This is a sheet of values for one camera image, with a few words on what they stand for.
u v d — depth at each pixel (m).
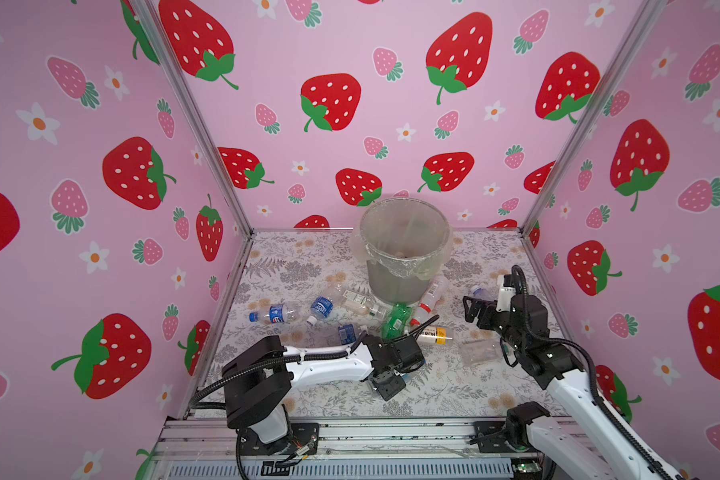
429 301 0.95
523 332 0.57
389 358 0.60
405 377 0.80
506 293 0.69
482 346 0.90
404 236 1.01
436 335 0.86
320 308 0.93
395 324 0.88
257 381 0.45
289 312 0.95
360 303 0.93
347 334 0.88
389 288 0.94
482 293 0.98
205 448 0.73
